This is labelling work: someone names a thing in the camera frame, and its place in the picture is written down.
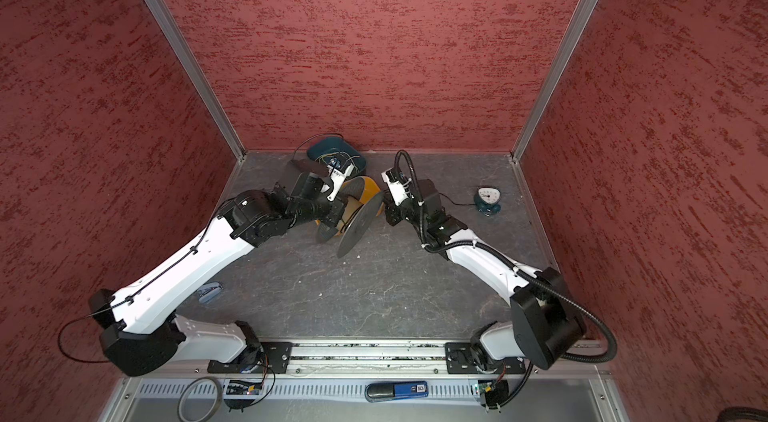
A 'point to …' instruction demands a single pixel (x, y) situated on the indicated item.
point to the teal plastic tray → (325, 149)
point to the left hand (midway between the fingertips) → (342, 203)
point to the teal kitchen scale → (487, 200)
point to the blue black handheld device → (384, 391)
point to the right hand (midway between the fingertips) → (382, 199)
